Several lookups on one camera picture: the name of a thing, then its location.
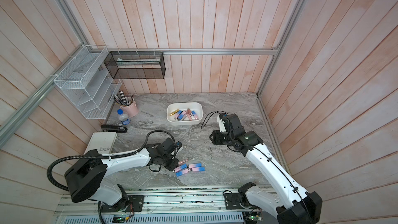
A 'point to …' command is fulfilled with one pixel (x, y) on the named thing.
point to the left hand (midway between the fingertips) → (173, 166)
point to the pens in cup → (121, 98)
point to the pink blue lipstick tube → (195, 114)
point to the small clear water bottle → (124, 117)
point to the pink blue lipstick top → (178, 115)
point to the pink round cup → (131, 109)
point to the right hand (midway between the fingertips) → (212, 135)
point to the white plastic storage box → (189, 120)
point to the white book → (103, 142)
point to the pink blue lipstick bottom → (180, 172)
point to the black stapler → (108, 128)
